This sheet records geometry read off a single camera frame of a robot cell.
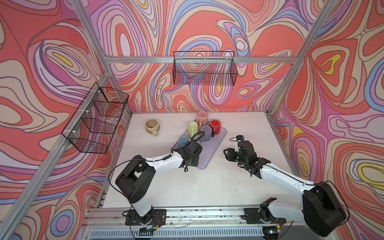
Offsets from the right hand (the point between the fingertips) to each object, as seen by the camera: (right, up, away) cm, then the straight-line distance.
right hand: (227, 154), depth 87 cm
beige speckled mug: (-49, +17, +15) cm, 54 cm away
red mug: (-5, +18, +15) cm, 24 cm away
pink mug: (-14, +24, +15) cm, 31 cm away
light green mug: (-20, +15, +11) cm, 28 cm away
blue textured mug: (-27, +7, +3) cm, 28 cm away
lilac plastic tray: (-10, +2, +14) cm, 17 cm away
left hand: (-18, -4, +3) cm, 19 cm away
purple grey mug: (-11, +15, +12) cm, 21 cm away
